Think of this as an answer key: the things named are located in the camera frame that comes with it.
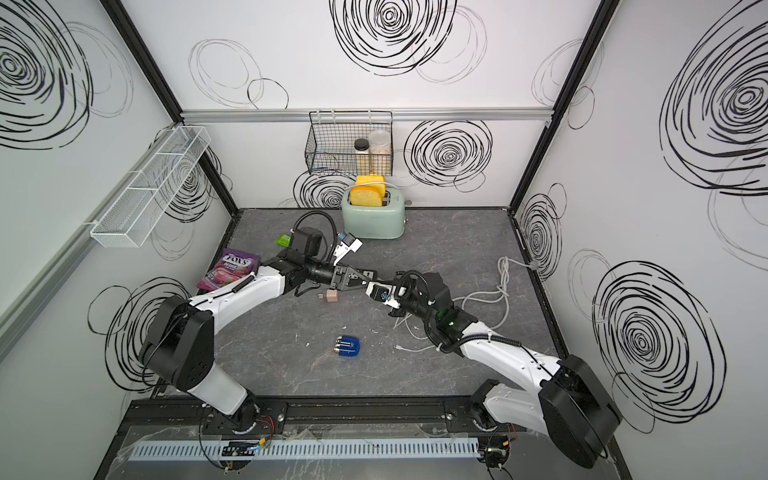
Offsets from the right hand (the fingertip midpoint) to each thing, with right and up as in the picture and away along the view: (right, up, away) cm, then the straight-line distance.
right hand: (380, 280), depth 77 cm
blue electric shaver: (-9, -19, +6) cm, 22 cm away
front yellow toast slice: (-6, +25, +20) cm, 32 cm away
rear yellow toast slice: (-6, +31, +25) cm, 40 cm away
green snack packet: (-37, +10, +32) cm, 50 cm away
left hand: (-3, -2, -1) cm, 4 cm away
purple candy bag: (-52, +1, +24) cm, 57 cm away
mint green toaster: (-3, +20, +24) cm, 32 cm away
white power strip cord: (+41, +2, +22) cm, 47 cm away
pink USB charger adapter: (-15, -7, +15) cm, 23 cm away
